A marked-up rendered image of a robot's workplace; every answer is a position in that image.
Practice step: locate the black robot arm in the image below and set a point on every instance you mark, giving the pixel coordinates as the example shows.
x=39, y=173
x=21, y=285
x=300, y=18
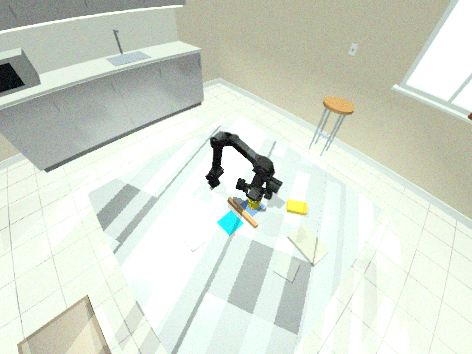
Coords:
x=262, y=166

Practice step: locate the tan flat bar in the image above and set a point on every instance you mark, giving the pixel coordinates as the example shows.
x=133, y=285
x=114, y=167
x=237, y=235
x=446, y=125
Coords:
x=242, y=212

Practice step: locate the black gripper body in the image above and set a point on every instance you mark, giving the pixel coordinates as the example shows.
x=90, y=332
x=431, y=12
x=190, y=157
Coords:
x=241, y=185

